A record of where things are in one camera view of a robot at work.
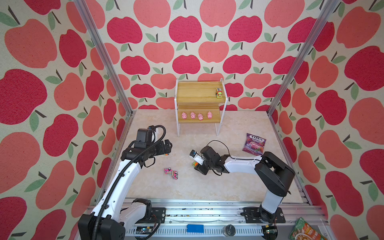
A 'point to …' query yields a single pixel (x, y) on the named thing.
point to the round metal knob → (229, 230)
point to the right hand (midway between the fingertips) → (199, 163)
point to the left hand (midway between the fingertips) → (167, 146)
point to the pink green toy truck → (174, 175)
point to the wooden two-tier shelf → (200, 102)
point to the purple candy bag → (254, 144)
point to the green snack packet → (303, 230)
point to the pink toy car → (168, 171)
